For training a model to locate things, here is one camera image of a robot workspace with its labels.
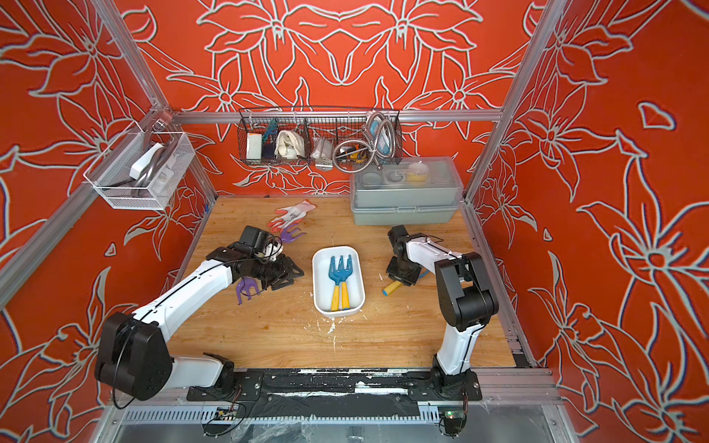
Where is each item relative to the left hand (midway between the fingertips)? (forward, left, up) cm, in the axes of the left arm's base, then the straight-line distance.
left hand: (301, 274), depth 81 cm
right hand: (+7, -29, -12) cm, 32 cm away
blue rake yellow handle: (+7, -12, -12) cm, 18 cm away
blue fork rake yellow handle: (+4, -31, -11) cm, 33 cm away
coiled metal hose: (+38, -13, +16) cm, 44 cm away
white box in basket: (+36, +20, +20) cm, 46 cm away
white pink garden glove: (+35, +11, -12) cm, 39 cm away
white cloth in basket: (+37, +8, +21) cm, 43 cm away
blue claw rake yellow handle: (+7, -9, -12) cm, 17 cm away
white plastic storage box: (+3, -5, -12) cm, 13 cm away
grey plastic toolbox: (+36, -33, +3) cm, 49 cm away
